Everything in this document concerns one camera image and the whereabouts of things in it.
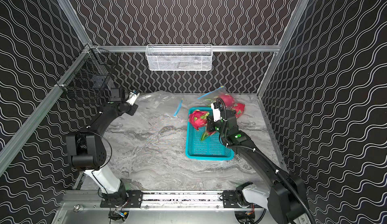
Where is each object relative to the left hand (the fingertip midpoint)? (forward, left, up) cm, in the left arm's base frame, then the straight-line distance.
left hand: (136, 103), depth 93 cm
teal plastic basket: (-18, -47, -17) cm, 53 cm away
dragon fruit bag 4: (+9, -67, -10) cm, 68 cm away
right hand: (-10, -44, +5) cm, 46 cm away
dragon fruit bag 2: (-11, -45, -12) cm, 48 cm away
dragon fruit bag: (-11, -39, +3) cm, 41 cm away
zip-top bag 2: (+18, -48, -9) cm, 52 cm away
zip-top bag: (-1, -16, -1) cm, 16 cm away
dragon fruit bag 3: (+18, -60, -12) cm, 64 cm away
